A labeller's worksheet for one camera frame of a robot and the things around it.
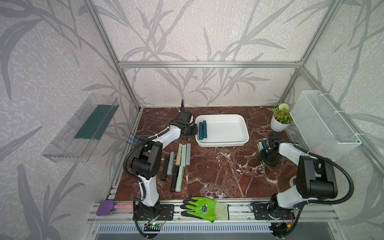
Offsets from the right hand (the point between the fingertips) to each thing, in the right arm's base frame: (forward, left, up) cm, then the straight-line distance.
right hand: (262, 159), depth 92 cm
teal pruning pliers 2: (+22, +36, +3) cm, 42 cm away
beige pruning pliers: (0, +52, +3) cm, 52 cm away
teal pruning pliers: (+20, +39, +4) cm, 43 cm away
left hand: (+17, +40, +10) cm, 45 cm away
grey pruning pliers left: (-8, +56, +3) cm, 57 cm away
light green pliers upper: (+2, +49, +3) cm, 49 cm away
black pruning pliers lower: (-16, +53, +3) cm, 56 cm away
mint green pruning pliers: (+8, 0, +2) cm, 8 cm away
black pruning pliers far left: (-9, +59, +4) cm, 60 cm away
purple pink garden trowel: (-25, +89, -2) cm, 93 cm away
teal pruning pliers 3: (+8, -2, +5) cm, 10 cm away
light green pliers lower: (-14, +50, +3) cm, 52 cm away
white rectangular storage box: (+21, +22, +2) cm, 31 cm away
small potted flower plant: (+21, -14, +16) cm, 30 cm away
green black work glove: (-27, +36, +2) cm, 45 cm away
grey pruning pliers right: (+2, +46, +4) cm, 46 cm away
